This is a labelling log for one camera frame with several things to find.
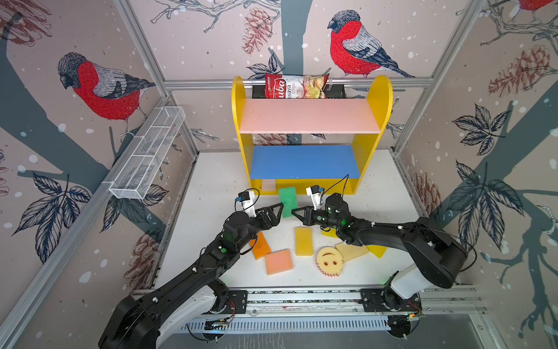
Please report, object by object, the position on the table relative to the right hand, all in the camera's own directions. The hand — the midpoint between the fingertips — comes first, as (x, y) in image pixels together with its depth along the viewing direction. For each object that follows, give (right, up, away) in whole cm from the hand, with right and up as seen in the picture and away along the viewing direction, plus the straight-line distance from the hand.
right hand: (289, 216), depth 82 cm
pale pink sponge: (-10, +11, +21) cm, 26 cm away
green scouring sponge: (-1, +7, +2) cm, 8 cm away
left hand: (-5, +5, -7) cm, 10 cm away
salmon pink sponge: (-4, -18, +1) cm, 18 cm away
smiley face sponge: (+15, -16, -2) cm, 22 cm away
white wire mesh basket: (-52, +16, -11) cm, 56 cm away
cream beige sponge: (+23, -14, +1) cm, 27 cm away
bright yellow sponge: (+35, -14, +2) cm, 38 cm away
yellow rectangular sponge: (+6, -11, +5) cm, 14 cm away
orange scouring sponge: (-11, -13, +2) cm, 17 cm away
